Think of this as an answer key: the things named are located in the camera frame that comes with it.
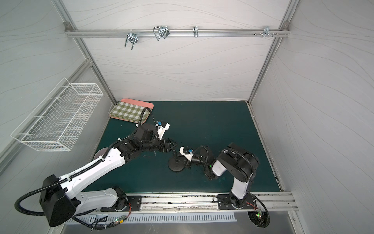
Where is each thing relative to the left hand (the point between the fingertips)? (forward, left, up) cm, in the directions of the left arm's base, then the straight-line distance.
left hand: (175, 144), depth 73 cm
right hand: (0, 0, -11) cm, 11 cm away
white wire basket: (+4, +56, +12) cm, 57 cm away
